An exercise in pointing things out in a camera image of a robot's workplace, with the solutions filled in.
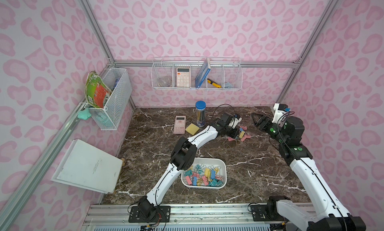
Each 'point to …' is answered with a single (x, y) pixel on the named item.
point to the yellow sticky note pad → (192, 129)
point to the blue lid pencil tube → (200, 106)
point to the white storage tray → (209, 173)
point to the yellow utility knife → (217, 85)
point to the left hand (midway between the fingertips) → (238, 129)
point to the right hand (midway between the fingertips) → (254, 114)
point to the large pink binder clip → (245, 136)
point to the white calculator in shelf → (183, 77)
